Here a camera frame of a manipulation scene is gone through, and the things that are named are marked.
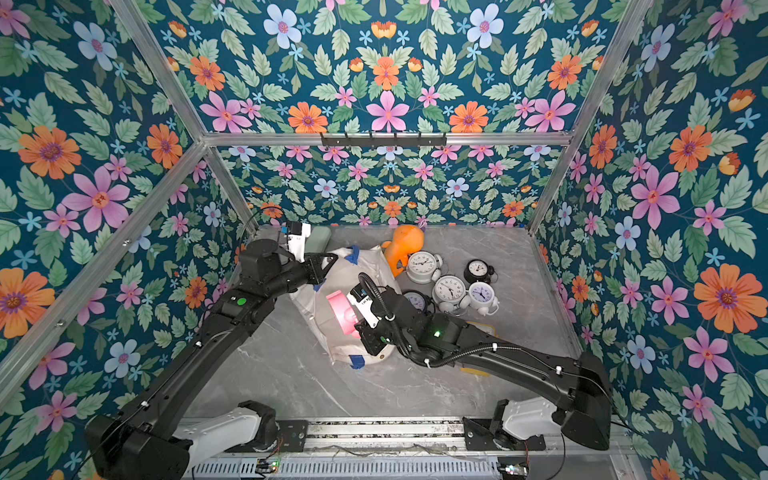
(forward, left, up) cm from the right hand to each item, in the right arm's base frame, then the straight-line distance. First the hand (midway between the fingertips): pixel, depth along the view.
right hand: (361, 316), depth 70 cm
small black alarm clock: (+29, -35, -20) cm, 50 cm away
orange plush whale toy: (+39, -9, -15) cm, 43 cm away
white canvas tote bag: (+3, +12, -1) cm, 13 cm away
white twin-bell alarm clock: (+19, -35, -21) cm, 44 cm away
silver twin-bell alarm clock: (+29, -16, -18) cm, 38 cm away
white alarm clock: (+20, -23, -19) cm, 36 cm away
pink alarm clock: (0, +4, +1) cm, 4 cm away
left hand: (+11, +6, +9) cm, 16 cm away
